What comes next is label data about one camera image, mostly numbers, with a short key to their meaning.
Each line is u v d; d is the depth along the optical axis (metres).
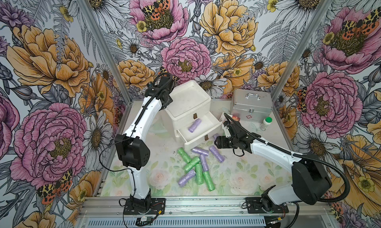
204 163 0.87
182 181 0.80
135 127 0.51
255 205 0.74
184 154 0.89
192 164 0.86
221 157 0.89
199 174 0.83
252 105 1.00
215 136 0.94
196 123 0.94
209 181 0.81
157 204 0.75
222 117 1.09
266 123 0.98
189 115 0.83
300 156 0.47
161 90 0.60
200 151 0.91
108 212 0.73
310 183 0.43
